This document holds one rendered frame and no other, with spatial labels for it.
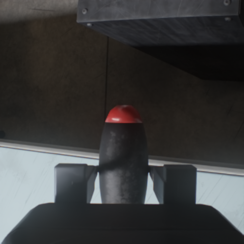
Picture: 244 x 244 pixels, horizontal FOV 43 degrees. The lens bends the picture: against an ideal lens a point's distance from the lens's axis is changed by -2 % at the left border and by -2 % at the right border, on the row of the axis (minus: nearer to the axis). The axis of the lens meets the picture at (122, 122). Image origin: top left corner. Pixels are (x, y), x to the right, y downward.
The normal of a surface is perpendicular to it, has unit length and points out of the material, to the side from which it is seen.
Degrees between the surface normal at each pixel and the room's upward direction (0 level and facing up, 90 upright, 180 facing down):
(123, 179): 30
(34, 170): 0
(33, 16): 0
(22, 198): 0
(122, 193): 24
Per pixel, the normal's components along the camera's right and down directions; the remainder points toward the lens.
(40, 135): -0.45, 0.02
